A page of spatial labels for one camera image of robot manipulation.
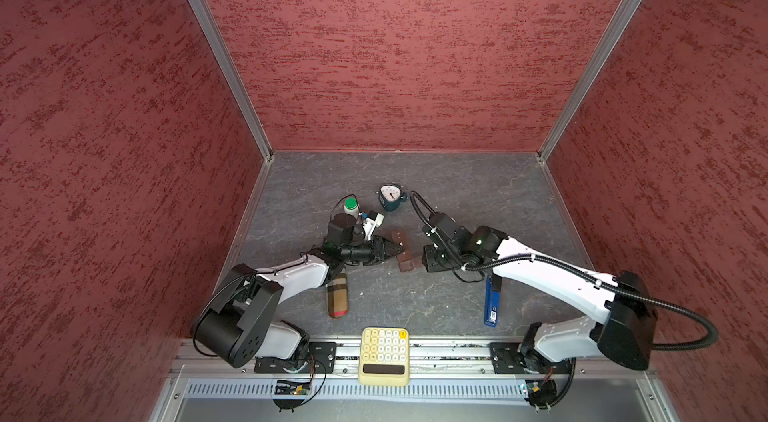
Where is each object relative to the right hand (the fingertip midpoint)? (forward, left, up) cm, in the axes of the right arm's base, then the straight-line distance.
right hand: (427, 267), depth 78 cm
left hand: (+4, +7, -1) cm, 8 cm away
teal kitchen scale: (+30, +9, -7) cm, 32 cm away
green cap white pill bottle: (+22, +22, -1) cm, 31 cm away
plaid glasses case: (-4, +25, -9) cm, 27 cm away
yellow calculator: (-19, +12, -9) cm, 24 cm away
